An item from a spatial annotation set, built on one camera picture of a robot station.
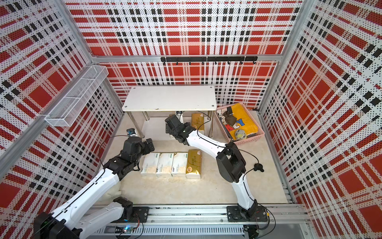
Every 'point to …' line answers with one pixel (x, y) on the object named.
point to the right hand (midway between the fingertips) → (178, 123)
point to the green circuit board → (127, 229)
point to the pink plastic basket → (260, 132)
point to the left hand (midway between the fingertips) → (147, 142)
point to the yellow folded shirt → (243, 122)
